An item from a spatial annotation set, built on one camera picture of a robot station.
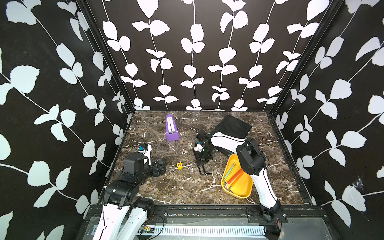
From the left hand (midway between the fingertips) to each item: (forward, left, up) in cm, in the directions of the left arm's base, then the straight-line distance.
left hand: (161, 159), depth 71 cm
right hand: (+6, -17, -20) cm, 27 cm away
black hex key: (+1, -20, -21) cm, 28 cm away
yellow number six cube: (+5, -8, -18) cm, 20 cm away
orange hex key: (-4, -41, -21) cm, 46 cm away
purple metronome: (+27, -2, -13) cm, 30 cm away
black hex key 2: (+1, -22, -20) cm, 30 cm away
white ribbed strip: (-28, -22, -21) cm, 41 cm away
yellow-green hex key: (0, -38, -21) cm, 43 cm away
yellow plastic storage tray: (-10, -43, -20) cm, 49 cm away
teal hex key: (+1, -37, -20) cm, 42 cm away
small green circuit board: (-26, +7, -22) cm, 35 cm away
